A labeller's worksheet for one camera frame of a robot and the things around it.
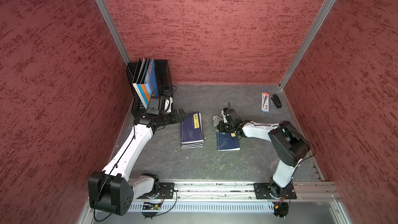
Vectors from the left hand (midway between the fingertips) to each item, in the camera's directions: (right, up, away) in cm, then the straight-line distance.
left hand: (178, 119), depth 80 cm
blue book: (+27, -15, +9) cm, 32 cm away
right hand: (+23, -8, +16) cm, 30 cm away
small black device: (+66, +9, +27) cm, 72 cm away
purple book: (+6, -9, +9) cm, 14 cm away
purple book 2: (+7, -16, +8) cm, 19 cm away
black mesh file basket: (-16, +23, +34) cm, 44 cm away
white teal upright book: (-21, +19, -1) cm, 28 cm away
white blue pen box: (+57, +5, +26) cm, 63 cm away
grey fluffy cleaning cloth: (+21, -3, +14) cm, 26 cm away
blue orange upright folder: (-15, +20, +2) cm, 26 cm away
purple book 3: (+7, -17, +8) cm, 20 cm away
